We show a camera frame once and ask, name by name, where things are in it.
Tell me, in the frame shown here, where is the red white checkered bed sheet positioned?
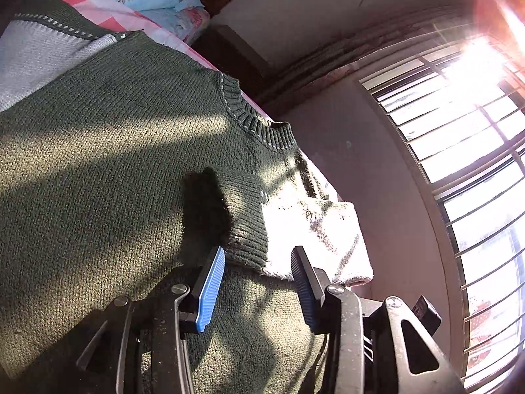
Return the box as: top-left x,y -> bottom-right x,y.
30,0 -> 342,202

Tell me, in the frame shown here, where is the dark wooden nightstand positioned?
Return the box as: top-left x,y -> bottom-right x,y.
191,24 -> 273,98

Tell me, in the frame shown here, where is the barred window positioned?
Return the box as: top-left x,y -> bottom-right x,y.
362,19 -> 524,393

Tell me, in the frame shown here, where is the green and white knit sweater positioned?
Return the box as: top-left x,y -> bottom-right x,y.
1,0 -> 372,393

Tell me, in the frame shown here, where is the floral curtain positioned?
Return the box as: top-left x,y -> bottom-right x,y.
257,6 -> 473,113

